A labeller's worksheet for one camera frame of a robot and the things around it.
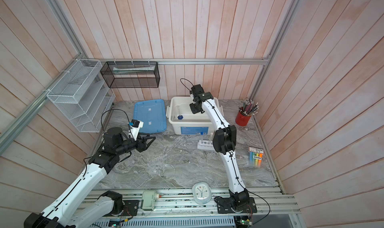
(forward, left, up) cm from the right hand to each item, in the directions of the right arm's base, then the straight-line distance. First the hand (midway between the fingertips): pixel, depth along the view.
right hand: (196, 108), depth 101 cm
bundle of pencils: (-1, -36, +1) cm, 36 cm away
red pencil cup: (-5, -32, -6) cm, 33 cm away
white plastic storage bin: (-2, +9, -13) cm, 16 cm away
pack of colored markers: (-29, -37, -12) cm, 48 cm away
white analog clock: (-51, -3, -10) cm, 52 cm away
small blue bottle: (+1, +12, -12) cm, 17 cm away
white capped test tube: (-23, -9, +3) cm, 25 cm away
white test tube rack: (-23, -6, -9) cm, 26 cm away
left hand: (-31, +23, +9) cm, 39 cm away
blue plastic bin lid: (+5, +34, -12) cm, 36 cm away
